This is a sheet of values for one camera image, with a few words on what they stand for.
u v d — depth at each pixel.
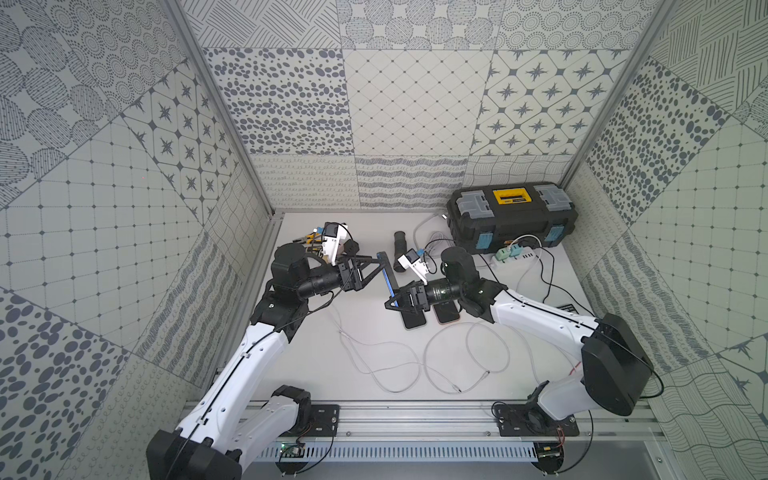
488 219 0.96
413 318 0.91
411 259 0.69
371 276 0.61
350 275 0.59
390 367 0.84
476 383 0.80
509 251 0.99
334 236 0.61
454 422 0.76
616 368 0.43
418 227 1.15
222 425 0.39
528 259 1.04
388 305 0.67
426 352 0.86
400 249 1.06
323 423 0.74
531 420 0.66
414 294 0.65
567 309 0.93
